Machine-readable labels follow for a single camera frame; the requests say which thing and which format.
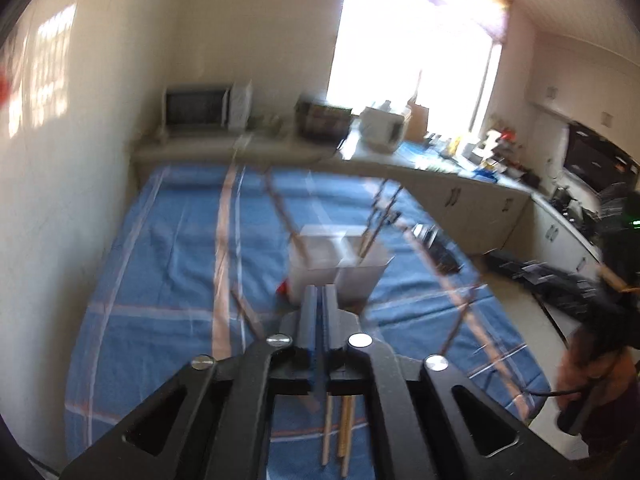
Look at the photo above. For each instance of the white plastic utensil holder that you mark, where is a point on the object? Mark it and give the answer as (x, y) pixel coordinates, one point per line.
(320, 265)

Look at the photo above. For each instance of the white wall cabinet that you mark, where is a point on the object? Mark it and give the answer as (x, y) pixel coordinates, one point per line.
(590, 85)

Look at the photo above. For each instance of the person's right forearm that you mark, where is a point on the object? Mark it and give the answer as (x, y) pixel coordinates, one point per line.
(620, 430)

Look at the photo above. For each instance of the person's right hand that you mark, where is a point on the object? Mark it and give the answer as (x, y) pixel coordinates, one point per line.
(582, 365)

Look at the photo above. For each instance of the blue plaid tablecloth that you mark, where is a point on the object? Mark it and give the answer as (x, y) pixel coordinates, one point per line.
(165, 260)

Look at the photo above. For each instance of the bright window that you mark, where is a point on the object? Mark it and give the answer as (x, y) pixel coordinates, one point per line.
(400, 50)

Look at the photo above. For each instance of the black rice cooker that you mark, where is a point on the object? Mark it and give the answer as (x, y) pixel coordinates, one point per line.
(322, 120)

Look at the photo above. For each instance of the small red object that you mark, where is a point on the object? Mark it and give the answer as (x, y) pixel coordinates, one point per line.
(285, 287)

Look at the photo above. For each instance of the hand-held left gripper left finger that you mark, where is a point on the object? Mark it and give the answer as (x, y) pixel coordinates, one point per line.
(309, 310)

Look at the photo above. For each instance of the black range hood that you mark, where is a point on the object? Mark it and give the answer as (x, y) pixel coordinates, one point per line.
(590, 155)

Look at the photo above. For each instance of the wooden cutting board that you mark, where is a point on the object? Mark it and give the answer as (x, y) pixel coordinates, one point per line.
(419, 122)

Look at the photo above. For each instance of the dark floor object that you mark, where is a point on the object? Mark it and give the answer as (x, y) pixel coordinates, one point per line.
(540, 275)

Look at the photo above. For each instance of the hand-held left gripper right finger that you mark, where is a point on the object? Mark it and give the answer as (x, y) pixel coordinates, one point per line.
(330, 320)

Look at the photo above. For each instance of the set of wooden chopsticks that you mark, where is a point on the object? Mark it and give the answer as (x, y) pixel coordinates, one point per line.
(368, 242)

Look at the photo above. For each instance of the white microwave oven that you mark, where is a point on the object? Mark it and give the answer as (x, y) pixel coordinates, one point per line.
(195, 107)

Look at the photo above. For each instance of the dish rack with containers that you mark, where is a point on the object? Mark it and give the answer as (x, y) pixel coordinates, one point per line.
(500, 147)

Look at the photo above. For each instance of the white pressure cooker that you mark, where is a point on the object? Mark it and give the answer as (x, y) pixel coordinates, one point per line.
(380, 127)

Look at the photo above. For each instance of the bamboo chopstick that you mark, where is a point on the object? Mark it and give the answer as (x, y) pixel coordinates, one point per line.
(344, 425)
(327, 430)
(350, 460)

